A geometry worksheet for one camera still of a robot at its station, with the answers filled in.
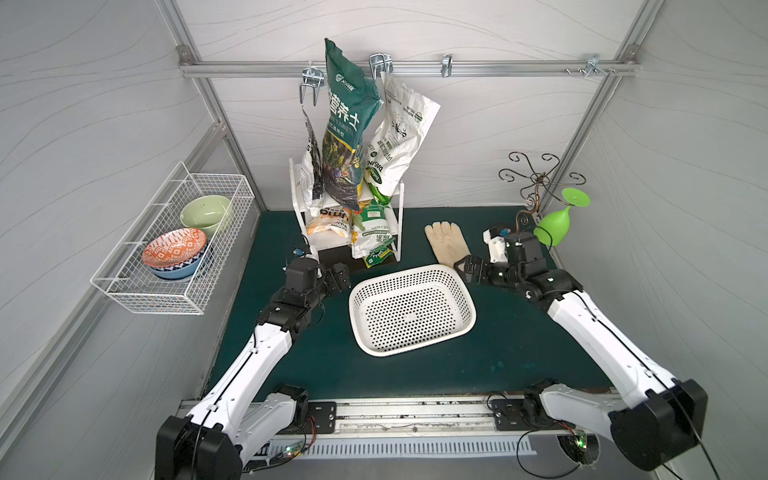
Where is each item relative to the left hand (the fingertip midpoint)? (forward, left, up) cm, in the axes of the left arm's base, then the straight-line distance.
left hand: (337, 272), depth 81 cm
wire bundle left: (-34, +4, -16) cm, 38 cm away
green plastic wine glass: (+13, -62, +5) cm, 63 cm away
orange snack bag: (+15, +1, +6) cm, 16 cm away
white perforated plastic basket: (-2, -20, -18) cm, 27 cm away
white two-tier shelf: (+11, +7, 0) cm, 13 cm away
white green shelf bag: (+15, -9, +3) cm, 18 cm away
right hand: (+1, -36, +3) cm, 36 cm away
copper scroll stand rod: (+18, -53, +14) cm, 58 cm away
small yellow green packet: (+16, -11, -13) cm, 24 cm away
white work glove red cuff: (+25, -35, -17) cm, 46 cm away
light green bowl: (+7, +32, +16) cm, 36 cm away
